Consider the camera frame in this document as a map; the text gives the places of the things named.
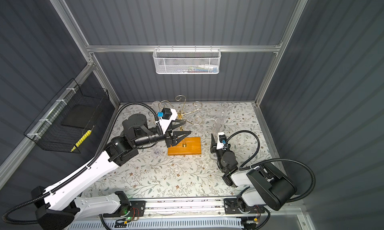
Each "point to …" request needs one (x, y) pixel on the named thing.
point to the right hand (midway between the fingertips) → (218, 135)
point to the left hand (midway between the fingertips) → (188, 126)
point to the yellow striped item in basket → (81, 140)
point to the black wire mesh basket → (66, 122)
